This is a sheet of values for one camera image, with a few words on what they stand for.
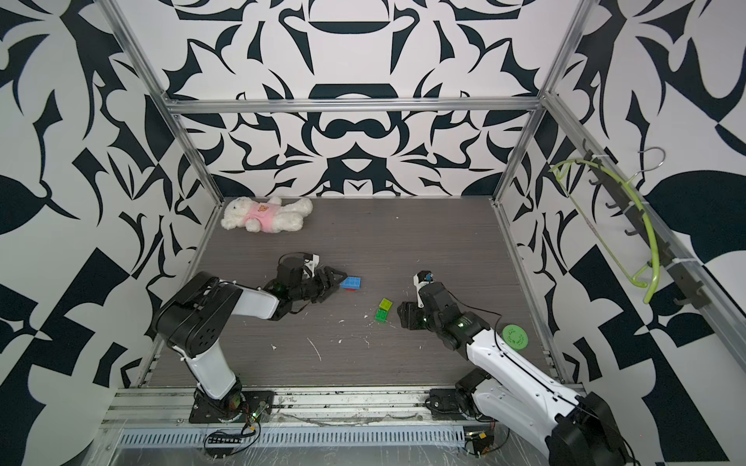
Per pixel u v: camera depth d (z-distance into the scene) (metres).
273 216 1.02
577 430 0.40
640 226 0.55
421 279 0.75
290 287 0.76
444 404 0.74
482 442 0.71
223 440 0.73
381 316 0.89
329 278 0.84
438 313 0.62
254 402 0.74
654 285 0.52
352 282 0.94
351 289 0.95
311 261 0.91
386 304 0.91
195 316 0.49
